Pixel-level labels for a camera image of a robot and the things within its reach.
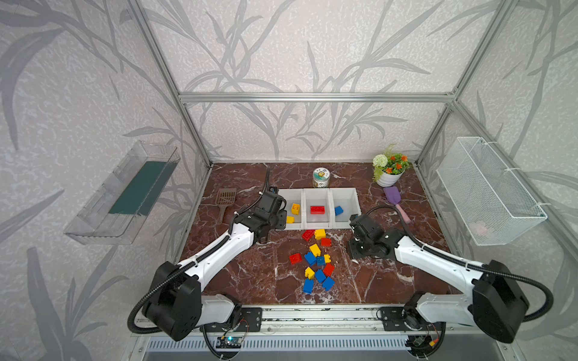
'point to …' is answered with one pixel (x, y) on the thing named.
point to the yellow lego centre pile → (315, 250)
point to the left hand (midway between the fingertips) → (279, 215)
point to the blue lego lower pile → (320, 275)
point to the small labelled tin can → (321, 176)
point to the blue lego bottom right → (328, 283)
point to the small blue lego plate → (320, 261)
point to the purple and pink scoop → (394, 194)
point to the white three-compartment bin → (345, 197)
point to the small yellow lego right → (327, 258)
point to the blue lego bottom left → (308, 286)
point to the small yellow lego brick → (309, 273)
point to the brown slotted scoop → (225, 197)
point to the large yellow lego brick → (290, 219)
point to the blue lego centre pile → (310, 258)
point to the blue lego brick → (338, 210)
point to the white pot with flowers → (389, 168)
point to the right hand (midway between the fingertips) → (350, 246)
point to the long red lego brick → (308, 234)
